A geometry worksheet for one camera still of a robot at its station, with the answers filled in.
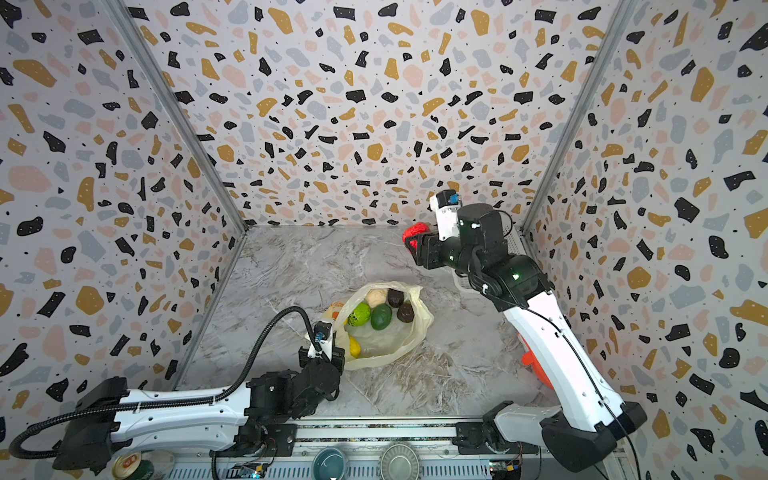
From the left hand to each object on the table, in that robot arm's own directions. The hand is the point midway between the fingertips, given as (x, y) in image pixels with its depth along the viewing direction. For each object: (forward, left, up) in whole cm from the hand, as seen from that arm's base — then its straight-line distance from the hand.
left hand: (338, 331), depth 74 cm
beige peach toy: (+18, -8, -13) cm, 23 cm away
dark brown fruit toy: (+17, -14, -13) cm, 25 cm away
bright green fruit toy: (+11, -3, -12) cm, 17 cm away
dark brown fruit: (+12, -17, -13) cm, 25 cm away
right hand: (+11, -18, +24) cm, 32 cm away
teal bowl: (-26, +2, -16) cm, 30 cm away
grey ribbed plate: (-26, -15, -17) cm, 34 cm away
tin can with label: (-26, +41, -6) cm, 49 cm away
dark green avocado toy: (+11, -9, -13) cm, 19 cm away
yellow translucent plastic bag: (+3, -9, -18) cm, 20 cm away
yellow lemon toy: (+2, -2, -14) cm, 14 cm away
